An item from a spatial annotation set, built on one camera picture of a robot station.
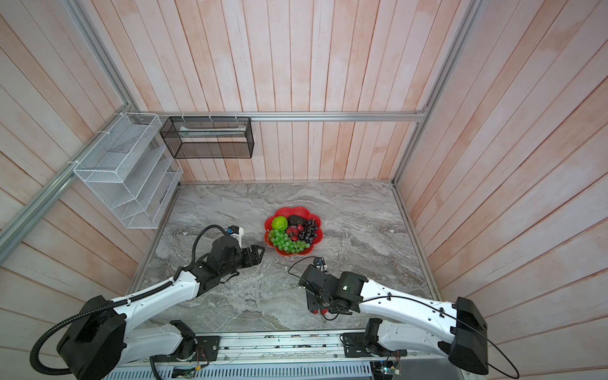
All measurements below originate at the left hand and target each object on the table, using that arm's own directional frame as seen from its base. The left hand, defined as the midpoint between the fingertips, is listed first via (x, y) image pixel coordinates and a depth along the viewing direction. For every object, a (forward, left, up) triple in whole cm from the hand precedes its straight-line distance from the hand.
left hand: (257, 255), depth 85 cm
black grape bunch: (+12, -20, -3) cm, 23 cm away
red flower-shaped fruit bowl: (+23, -10, -5) cm, 26 cm away
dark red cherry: (-17, -21, -8) cm, 28 cm away
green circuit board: (-34, +20, -10) cm, 41 cm away
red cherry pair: (+10, -13, -1) cm, 17 cm away
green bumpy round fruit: (+15, -7, -1) cm, 17 cm away
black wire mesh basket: (+50, +25, +16) cm, 58 cm away
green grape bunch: (+7, -9, -2) cm, 11 cm away
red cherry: (-17, -24, -8) cm, 31 cm away
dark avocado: (+18, -13, -3) cm, 22 cm away
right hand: (-15, -20, -1) cm, 25 cm away
